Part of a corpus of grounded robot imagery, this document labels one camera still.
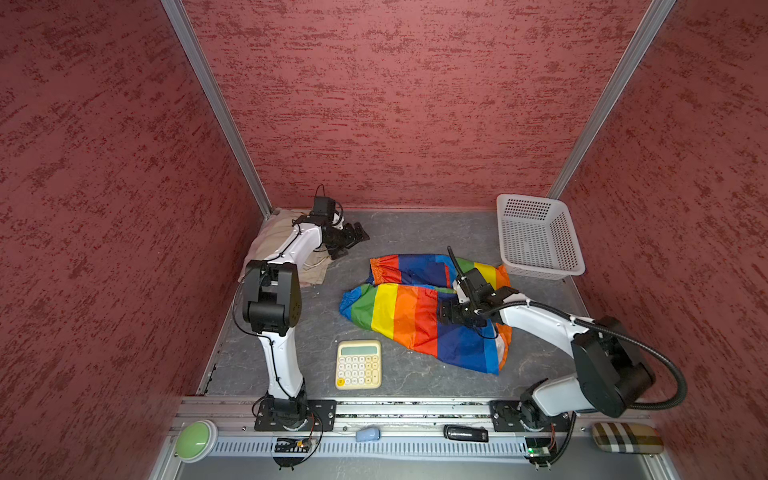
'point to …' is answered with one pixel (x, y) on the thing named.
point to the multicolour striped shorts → (402, 297)
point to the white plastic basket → (538, 238)
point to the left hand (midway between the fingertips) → (359, 246)
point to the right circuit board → (537, 448)
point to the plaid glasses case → (628, 437)
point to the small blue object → (368, 434)
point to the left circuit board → (292, 445)
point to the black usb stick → (466, 433)
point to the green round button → (196, 441)
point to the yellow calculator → (358, 364)
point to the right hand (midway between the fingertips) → (449, 323)
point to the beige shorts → (315, 265)
